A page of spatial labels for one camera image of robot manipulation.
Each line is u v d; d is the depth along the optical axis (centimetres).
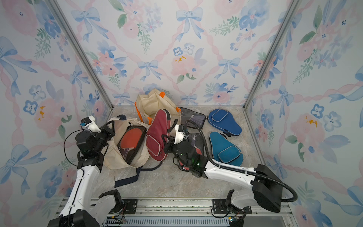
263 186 41
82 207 41
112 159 78
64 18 73
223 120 107
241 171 46
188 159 55
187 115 113
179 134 64
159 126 70
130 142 91
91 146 58
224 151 90
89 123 64
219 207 73
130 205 75
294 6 69
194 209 75
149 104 104
